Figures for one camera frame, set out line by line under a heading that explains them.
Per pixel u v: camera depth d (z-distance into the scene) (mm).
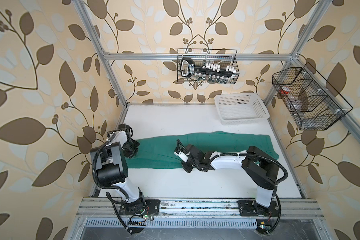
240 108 1120
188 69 860
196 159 690
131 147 792
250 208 737
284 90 868
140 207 694
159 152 945
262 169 475
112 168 479
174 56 905
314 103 728
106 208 758
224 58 911
